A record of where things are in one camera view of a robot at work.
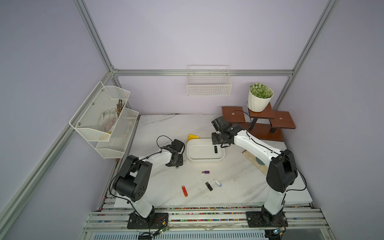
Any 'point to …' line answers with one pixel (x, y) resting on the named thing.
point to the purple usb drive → (205, 172)
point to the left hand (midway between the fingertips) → (176, 163)
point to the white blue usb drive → (217, 182)
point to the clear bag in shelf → (107, 119)
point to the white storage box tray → (202, 149)
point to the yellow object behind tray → (192, 136)
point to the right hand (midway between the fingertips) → (218, 140)
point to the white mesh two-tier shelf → (112, 144)
